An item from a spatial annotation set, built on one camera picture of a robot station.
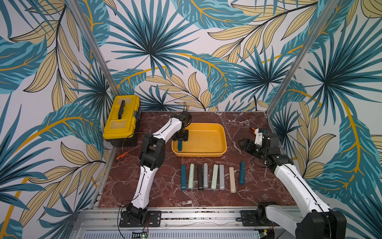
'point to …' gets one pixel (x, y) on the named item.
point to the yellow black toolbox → (121, 127)
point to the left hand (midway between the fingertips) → (181, 140)
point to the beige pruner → (232, 182)
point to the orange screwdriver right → (254, 130)
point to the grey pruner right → (222, 182)
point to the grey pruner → (205, 176)
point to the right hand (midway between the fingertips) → (244, 143)
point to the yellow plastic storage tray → (205, 139)
